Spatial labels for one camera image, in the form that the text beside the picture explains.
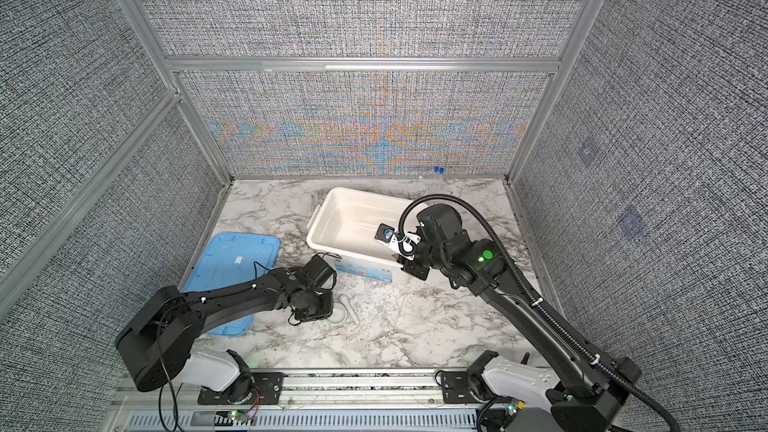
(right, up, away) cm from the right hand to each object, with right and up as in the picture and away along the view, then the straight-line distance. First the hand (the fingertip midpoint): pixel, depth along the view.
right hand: (401, 241), depth 71 cm
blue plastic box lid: (-54, -9, +25) cm, 60 cm away
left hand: (-18, -23, +14) cm, 32 cm away
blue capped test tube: (+15, +18, +35) cm, 42 cm away
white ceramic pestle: (-13, -22, +14) cm, 29 cm away
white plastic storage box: (-18, +2, +32) cm, 37 cm away
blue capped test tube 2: (+16, +20, +31) cm, 40 cm away
